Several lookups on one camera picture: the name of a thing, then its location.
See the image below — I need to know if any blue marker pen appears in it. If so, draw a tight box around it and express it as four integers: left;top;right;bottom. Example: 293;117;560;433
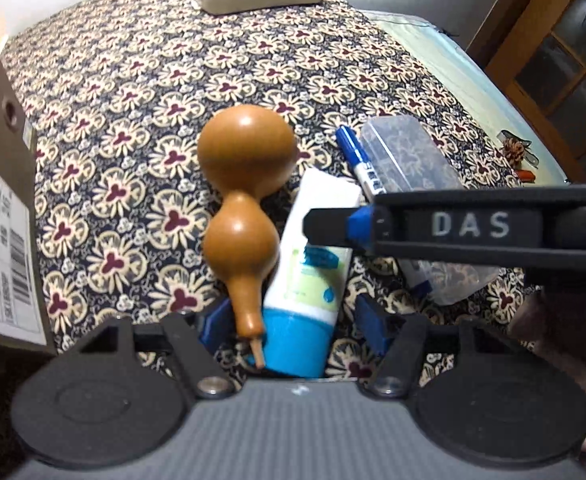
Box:
335;126;385;203

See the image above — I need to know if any clear plastic case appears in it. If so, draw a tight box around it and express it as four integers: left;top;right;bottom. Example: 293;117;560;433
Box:
360;115;498;306

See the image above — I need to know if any white blue cream tube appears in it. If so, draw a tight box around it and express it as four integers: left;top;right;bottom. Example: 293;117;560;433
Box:
263;168;361;378

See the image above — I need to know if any brown wooden gourd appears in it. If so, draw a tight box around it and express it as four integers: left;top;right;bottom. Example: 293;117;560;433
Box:
197;104;299;368

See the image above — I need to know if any small ornament on bed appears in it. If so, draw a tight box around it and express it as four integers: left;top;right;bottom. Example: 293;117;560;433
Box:
497;129;540;184

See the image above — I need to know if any light blue bed sheet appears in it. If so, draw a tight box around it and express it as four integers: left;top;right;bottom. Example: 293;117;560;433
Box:
363;10;568;186

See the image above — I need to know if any wooden glass door cabinet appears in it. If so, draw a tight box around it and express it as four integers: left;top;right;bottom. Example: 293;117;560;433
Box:
487;0;586;181

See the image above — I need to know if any brown cardboard box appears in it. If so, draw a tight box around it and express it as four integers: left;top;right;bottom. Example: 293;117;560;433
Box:
0;60;55;356

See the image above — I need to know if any patterned floral table cloth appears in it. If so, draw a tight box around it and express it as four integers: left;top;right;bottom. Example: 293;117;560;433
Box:
0;0;540;386

